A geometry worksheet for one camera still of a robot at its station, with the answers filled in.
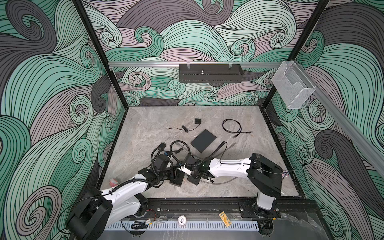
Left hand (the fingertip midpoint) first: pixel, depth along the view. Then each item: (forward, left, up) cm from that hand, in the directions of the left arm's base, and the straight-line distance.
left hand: (178, 171), depth 85 cm
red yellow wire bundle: (-22, +10, -1) cm, 24 cm away
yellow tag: (-22, -24, 0) cm, 33 cm away
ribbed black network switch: (-6, 0, 0) cm, 6 cm away
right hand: (-2, -7, -2) cm, 7 cm away
